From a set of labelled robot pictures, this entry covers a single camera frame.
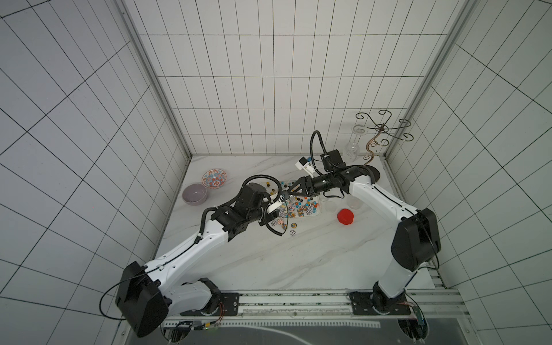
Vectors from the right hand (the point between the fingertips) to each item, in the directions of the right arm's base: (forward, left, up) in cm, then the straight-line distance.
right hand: (293, 187), depth 80 cm
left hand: (-6, +9, -3) cm, 12 cm away
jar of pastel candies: (-3, +4, -21) cm, 21 cm away
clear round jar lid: (+5, -18, -21) cm, 28 cm away
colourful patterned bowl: (+17, +40, -18) cm, 47 cm away
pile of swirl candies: (+2, -1, -20) cm, 20 cm away
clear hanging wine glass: (+22, -26, +1) cm, 34 cm away
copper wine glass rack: (+23, -36, +7) cm, 43 cm away
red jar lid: (0, -24, -21) cm, 32 cm away
